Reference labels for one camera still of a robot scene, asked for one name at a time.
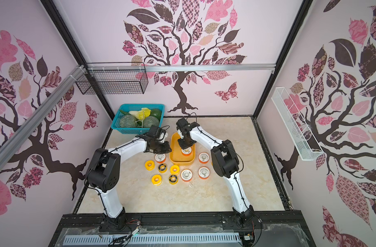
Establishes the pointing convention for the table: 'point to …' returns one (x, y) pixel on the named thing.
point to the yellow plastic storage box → (176, 157)
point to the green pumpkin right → (148, 121)
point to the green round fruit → (156, 112)
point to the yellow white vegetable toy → (140, 115)
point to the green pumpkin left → (127, 121)
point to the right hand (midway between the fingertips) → (185, 146)
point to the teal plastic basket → (115, 124)
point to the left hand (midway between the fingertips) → (169, 152)
